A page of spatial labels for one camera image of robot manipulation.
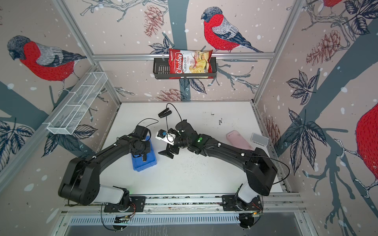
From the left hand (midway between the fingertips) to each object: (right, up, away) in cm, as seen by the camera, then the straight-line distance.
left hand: (146, 149), depth 89 cm
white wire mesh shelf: (-34, +21, -16) cm, 43 cm away
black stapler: (+8, +22, +21) cm, 32 cm away
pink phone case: (+59, +4, +9) cm, 60 cm away
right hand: (+12, +5, -14) cm, 19 cm away
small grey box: (+75, +5, +9) cm, 75 cm away
